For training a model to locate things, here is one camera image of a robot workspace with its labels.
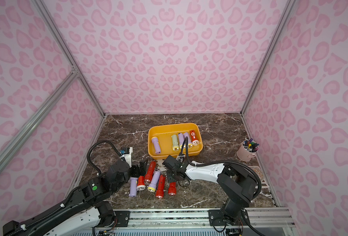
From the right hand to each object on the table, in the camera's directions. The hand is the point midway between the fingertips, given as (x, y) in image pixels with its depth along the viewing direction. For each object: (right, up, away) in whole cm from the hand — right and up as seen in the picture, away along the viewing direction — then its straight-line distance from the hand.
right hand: (171, 177), depth 87 cm
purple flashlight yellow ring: (-10, -3, -5) cm, 12 cm away
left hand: (-15, +13, -12) cm, 23 cm away
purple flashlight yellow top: (-10, +16, +11) cm, 22 cm away
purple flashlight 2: (+6, +21, +14) cm, 26 cm away
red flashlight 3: (+1, -4, -7) cm, 8 cm away
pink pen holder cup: (+44, +16, -1) cm, 47 cm away
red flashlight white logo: (+14, +22, +11) cm, 28 cm away
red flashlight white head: (-17, -3, -5) cm, 18 cm away
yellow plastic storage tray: (-6, +20, +15) cm, 26 cm away
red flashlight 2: (-6, -4, -5) cm, 8 cm away
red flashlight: (-12, +6, -1) cm, 14 cm away
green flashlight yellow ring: (+2, +16, +9) cm, 19 cm away
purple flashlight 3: (+10, +24, +17) cm, 31 cm away
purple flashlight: (-21, -3, -6) cm, 22 cm away
